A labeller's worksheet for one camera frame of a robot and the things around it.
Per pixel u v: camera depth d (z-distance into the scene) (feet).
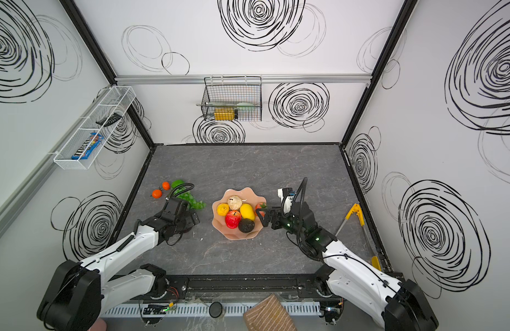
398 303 1.31
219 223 2.84
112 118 2.64
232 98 3.25
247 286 2.48
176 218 2.21
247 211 2.91
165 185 3.25
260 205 2.81
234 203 2.85
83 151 2.28
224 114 2.89
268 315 2.23
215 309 2.00
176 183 3.26
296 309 2.32
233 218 2.78
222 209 2.84
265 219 2.27
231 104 2.91
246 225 2.70
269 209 2.23
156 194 3.17
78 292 1.29
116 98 2.99
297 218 1.94
